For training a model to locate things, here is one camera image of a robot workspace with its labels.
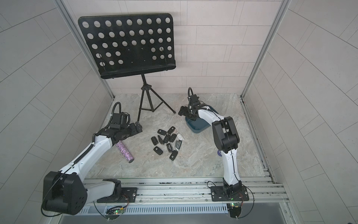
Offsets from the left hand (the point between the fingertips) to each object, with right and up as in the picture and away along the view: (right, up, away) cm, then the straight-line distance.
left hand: (139, 127), depth 86 cm
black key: (+8, -9, +4) cm, 13 cm away
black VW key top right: (+19, -3, +10) cm, 22 cm away
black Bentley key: (+18, -13, +1) cm, 23 cm away
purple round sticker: (+50, -17, +1) cm, 52 cm away
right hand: (+27, +8, +14) cm, 31 cm away
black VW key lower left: (+11, -14, +1) cm, 18 cm away
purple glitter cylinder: (-8, -14, -3) cm, 17 cm away
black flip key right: (+20, -8, +6) cm, 23 cm away
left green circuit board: (-6, -38, -20) cm, 43 cm away
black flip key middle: (+16, -8, +6) cm, 19 cm away
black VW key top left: (+12, -5, +8) cm, 16 cm away
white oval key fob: (+25, -7, +6) cm, 27 cm away
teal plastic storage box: (+36, -1, +8) cm, 37 cm away
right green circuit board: (+53, -38, -18) cm, 68 cm away
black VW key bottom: (+21, -17, -1) cm, 27 cm away
